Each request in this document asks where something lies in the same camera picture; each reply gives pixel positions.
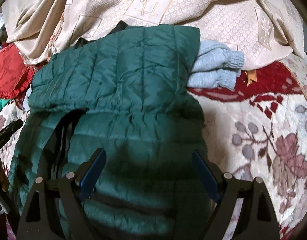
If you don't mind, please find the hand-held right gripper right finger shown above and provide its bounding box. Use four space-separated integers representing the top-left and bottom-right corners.
192 150 280 240

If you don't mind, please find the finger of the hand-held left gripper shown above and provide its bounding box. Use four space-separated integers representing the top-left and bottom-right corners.
0 119 24 153

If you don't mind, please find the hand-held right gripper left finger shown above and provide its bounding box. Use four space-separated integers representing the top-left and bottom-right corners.
17 148 107 240

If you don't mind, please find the green quilted jacket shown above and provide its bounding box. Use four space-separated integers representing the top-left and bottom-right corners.
9 24 212 240

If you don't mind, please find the person's left hand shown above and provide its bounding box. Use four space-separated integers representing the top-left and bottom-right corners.
0 155 10 193

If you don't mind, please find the teal cloth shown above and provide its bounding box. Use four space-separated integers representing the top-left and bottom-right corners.
0 97 13 117

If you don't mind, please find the red fleece garment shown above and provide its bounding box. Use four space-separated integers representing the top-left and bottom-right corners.
0 42 37 99

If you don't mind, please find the floral fleece blanket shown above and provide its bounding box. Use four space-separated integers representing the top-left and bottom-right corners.
0 52 307 240

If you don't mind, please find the light blue knit sweater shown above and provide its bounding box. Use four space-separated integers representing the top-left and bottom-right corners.
187 40 245 91

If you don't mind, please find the beige embroidered cloth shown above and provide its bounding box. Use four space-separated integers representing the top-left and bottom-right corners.
1 0 307 71

